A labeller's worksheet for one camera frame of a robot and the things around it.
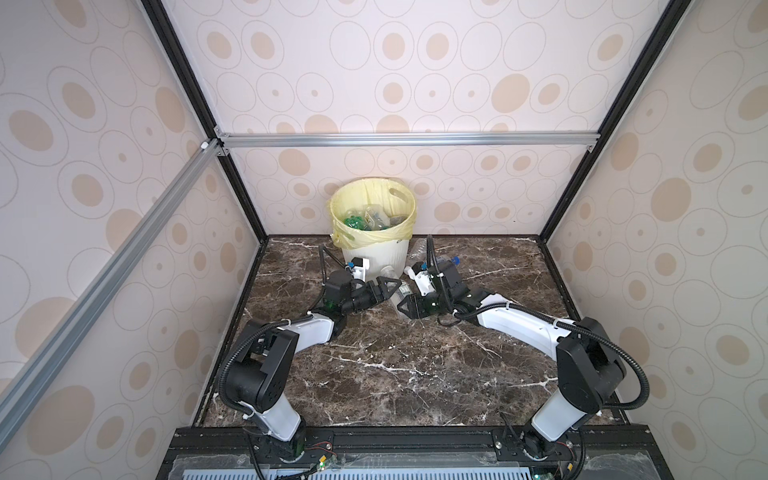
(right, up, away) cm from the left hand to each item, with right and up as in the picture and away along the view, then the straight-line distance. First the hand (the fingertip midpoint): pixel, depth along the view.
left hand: (404, 285), depth 83 cm
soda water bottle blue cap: (+20, +7, +26) cm, 34 cm away
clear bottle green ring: (0, -2, +1) cm, 2 cm away
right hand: (0, -6, +3) cm, 6 cm away
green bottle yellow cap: (-14, +18, +4) cm, 23 cm away
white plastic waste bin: (-3, +9, +9) cm, 13 cm away
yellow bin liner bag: (-2, +28, +17) cm, 33 cm away
